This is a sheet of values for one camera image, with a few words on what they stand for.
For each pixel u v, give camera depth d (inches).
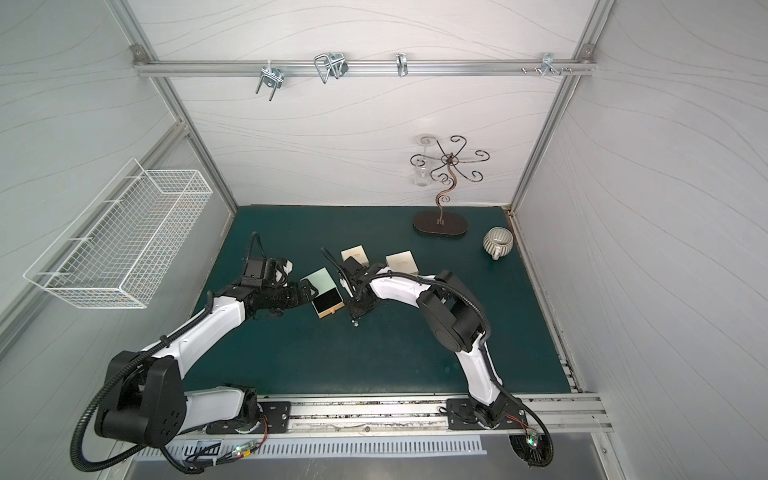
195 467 26.9
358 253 40.6
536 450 28.2
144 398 15.9
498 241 42.3
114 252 26.6
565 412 30.1
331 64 30.1
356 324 35.4
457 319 20.5
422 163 34.8
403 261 39.9
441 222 45.0
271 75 30.7
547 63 30.1
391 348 34.8
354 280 29.4
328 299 36.7
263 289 26.8
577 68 30.8
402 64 30.8
